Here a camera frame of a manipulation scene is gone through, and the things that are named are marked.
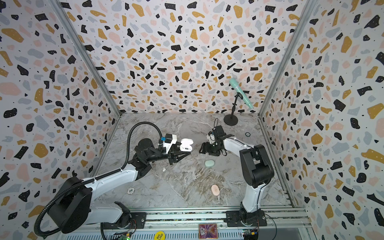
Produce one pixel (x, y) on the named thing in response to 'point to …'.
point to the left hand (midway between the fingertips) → (190, 148)
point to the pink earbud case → (215, 189)
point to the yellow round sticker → (159, 235)
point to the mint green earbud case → (209, 163)
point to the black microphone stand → (231, 119)
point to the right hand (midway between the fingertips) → (203, 149)
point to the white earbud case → (185, 146)
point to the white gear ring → (130, 190)
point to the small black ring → (247, 134)
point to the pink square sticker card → (208, 231)
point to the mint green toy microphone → (234, 83)
